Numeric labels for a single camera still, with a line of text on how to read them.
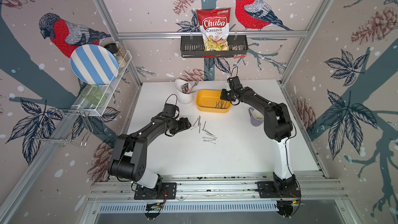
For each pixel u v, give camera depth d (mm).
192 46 949
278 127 570
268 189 733
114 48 798
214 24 798
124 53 860
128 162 438
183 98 1039
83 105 657
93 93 683
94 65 727
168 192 729
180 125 827
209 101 1093
